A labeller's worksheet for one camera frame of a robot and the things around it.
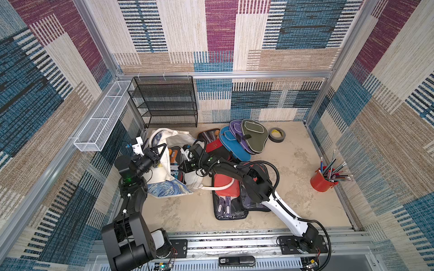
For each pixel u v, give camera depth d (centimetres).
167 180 76
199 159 79
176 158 99
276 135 113
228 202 85
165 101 110
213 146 104
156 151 73
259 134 111
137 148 71
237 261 67
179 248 73
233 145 102
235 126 110
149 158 69
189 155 89
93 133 71
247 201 81
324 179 84
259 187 66
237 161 99
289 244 73
